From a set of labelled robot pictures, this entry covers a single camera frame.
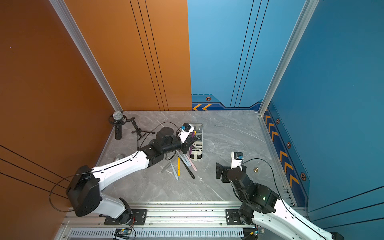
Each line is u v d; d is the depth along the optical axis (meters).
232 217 0.73
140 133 1.00
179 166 0.91
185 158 0.94
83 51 0.84
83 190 0.42
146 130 1.09
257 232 0.69
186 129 0.64
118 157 0.91
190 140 0.69
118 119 0.84
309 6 0.69
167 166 0.91
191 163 0.92
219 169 0.63
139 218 0.74
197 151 0.87
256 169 0.87
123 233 0.72
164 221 0.73
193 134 0.72
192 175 0.87
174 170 0.89
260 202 0.48
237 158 0.60
